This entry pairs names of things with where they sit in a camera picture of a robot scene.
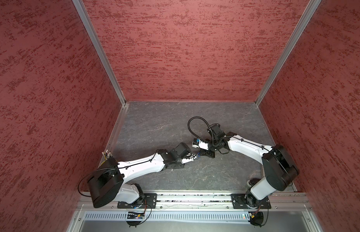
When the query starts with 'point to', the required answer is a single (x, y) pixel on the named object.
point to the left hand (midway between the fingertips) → (179, 157)
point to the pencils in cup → (107, 154)
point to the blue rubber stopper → (199, 156)
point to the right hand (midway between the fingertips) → (201, 153)
